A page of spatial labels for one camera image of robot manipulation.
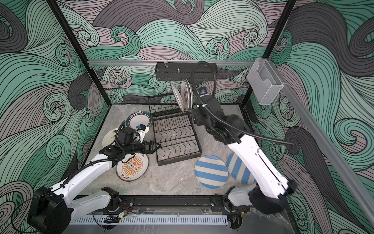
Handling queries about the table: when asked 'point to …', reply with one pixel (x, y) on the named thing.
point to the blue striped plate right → (239, 170)
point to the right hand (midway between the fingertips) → (202, 109)
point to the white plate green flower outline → (190, 97)
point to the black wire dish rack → (174, 129)
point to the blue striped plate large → (211, 171)
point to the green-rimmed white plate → (137, 118)
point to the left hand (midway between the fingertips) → (155, 143)
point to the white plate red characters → (186, 95)
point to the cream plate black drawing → (109, 138)
